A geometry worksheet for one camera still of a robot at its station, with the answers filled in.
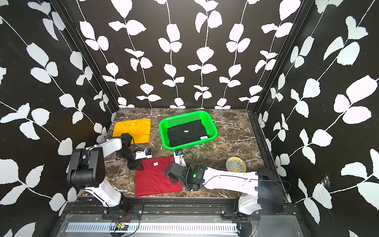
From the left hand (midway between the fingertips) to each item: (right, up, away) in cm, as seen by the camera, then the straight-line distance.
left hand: (141, 160), depth 92 cm
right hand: (+22, 0, -17) cm, 28 cm away
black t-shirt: (+28, +16, +12) cm, 35 cm away
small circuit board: (-2, -27, -22) cm, 35 cm away
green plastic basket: (+43, +28, +14) cm, 53 cm away
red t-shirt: (+10, -9, -9) cm, 16 cm away
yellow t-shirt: (-7, +19, +16) cm, 26 cm away
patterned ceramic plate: (+60, -2, -2) cm, 60 cm away
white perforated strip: (-8, -28, -22) cm, 36 cm away
